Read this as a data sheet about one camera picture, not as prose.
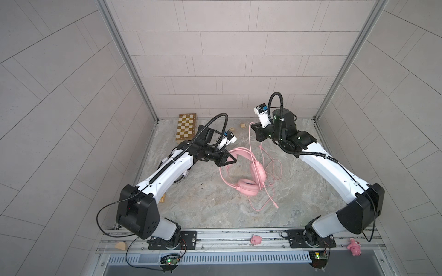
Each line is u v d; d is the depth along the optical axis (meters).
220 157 0.66
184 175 0.87
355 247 0.68
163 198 0.81
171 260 0.64
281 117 0.54
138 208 0.41
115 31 0.77
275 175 0.91
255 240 0.70
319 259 0.68
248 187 0.70
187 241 0.71
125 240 0.71
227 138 0.68
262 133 0.66
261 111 0.63
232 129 1.11
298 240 0.71
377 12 0.72
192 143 0.59
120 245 0.68
